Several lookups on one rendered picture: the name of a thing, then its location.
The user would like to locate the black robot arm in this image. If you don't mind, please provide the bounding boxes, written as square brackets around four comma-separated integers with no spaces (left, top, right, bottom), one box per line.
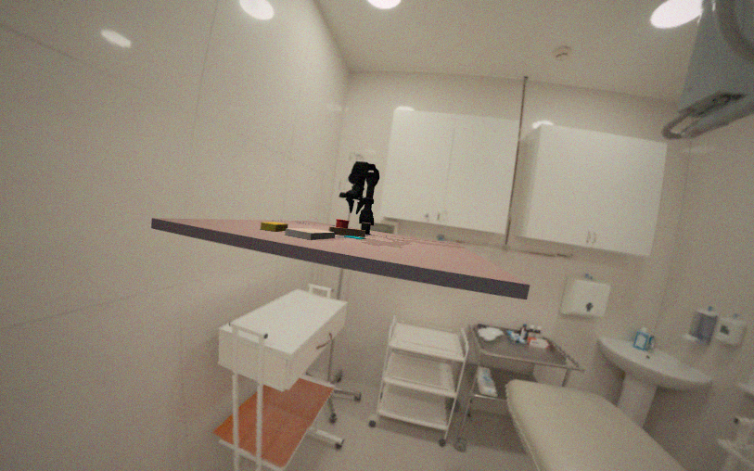
[346,161,379,235]

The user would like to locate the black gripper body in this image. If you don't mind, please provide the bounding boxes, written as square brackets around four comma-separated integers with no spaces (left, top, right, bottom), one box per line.
[339,184,374,204]

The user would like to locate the yellow flat block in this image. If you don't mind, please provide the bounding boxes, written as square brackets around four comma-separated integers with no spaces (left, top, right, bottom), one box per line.
[261,222,288,232]

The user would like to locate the beige flat box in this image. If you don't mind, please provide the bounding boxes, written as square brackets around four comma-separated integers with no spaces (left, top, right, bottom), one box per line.
[285,228,335,240]

